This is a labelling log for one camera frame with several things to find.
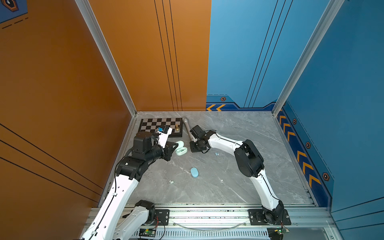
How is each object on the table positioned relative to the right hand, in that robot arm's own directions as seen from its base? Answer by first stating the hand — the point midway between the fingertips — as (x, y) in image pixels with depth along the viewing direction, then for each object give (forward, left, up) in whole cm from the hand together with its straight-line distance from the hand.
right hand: (191, 149), depth 99 cm
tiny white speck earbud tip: (-20, -18, -1) cm, 27 cm away
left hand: (-13, +5, +26) cm, 29 cm away
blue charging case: (-16, -3, +1) cm, 16 cm away
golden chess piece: (+15, +10, +4) cm, 19 cm away
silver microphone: (+23, +5, +3) cm, 24 cm away
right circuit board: (-45, -42, -2) cm, 62 cm away
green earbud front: (-22, +11, 0) cm, 24 cm away
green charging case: (-15, +3, +25) cm, 30 cm away
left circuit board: (-45, +20, -3) cm, 49 cm away
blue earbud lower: (-4, -17, +1) cm, 17 cm away
